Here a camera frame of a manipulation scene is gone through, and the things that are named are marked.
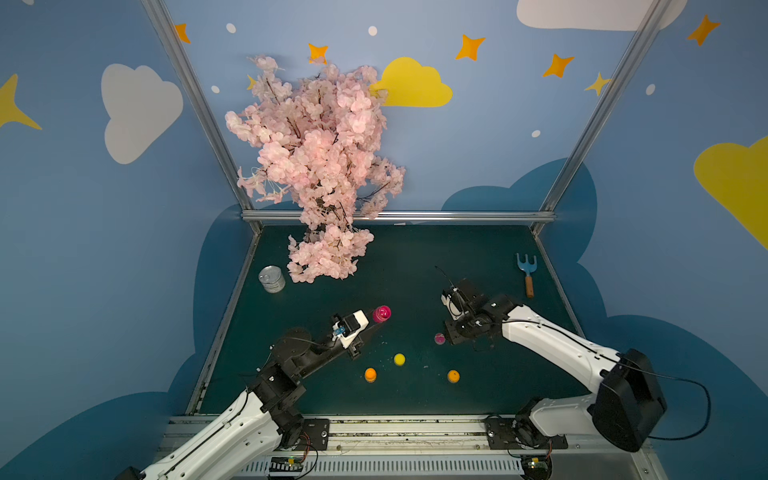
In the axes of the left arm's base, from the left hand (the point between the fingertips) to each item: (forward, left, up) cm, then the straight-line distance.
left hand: (377, 309), depth 67 cm
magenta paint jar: (-2, -1, +1) cm, 3 cm away
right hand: (+5, -22, -19) cm, 30 cm away
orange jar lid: (-6, -22, -27) cm, 36 cm away
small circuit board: (-28, +22, -31) cm, 47 cm away
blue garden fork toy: (+33, -54, -27) cm, 69 cm away
